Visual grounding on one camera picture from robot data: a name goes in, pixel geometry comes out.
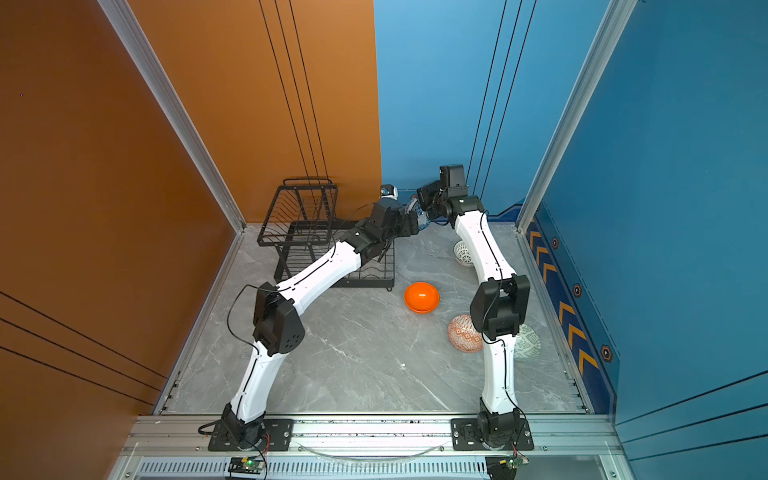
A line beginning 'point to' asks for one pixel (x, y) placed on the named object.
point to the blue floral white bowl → (422, 217)
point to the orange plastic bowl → (421, 298)
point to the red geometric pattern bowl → (463, 334)
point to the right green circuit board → (504, 467)
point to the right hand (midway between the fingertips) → (411, 191)
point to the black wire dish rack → (301, 222)
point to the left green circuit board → (253, 465)
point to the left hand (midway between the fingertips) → (409, 212)
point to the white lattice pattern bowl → (462, 253)
